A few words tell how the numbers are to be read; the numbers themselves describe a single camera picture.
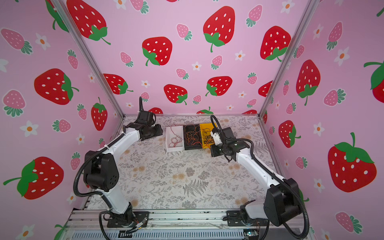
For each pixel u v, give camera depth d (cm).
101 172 48
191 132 107
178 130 105
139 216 75
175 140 105
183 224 73
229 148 61
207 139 103
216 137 76
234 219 73
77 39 78
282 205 41
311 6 69
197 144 99
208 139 103
